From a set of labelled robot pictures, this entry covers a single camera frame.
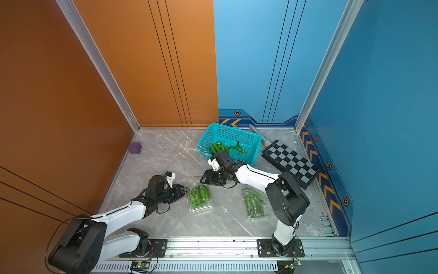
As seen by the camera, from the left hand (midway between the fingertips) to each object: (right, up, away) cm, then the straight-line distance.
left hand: (190, 187), depth 87 cm
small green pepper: (+26, +20, +19) cm, 38 cm away
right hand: (+8, +4, -3) cm, 9 cm away
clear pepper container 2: (+34, -7, -4) cm, 35 cm away
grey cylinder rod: (+44, +24, +21) cm, 54 cm away
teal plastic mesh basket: (+34, +24, +21) cm, 46 cm away
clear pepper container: (+6, -4, -3) cm, 7 cm away
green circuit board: (-17, -30, -16) cm, 38 cm away
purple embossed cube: (-43, +20, +28) cm, 55 cm away
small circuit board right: (+47, -27, -18) cm, 57 cm away
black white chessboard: (+55, +13, +12) cm, 57 cm away
